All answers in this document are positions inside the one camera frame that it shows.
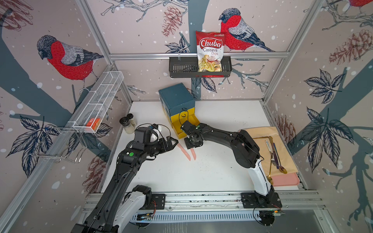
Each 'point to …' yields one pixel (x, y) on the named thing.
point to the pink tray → (285, 179)
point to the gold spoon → (281, 168)
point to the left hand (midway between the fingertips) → (174, 141)
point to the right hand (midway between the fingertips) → (189, 144)
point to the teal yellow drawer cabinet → (179, 105)
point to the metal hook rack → (57, 143)
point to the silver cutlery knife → (270, 150)
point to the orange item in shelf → (95, 124)
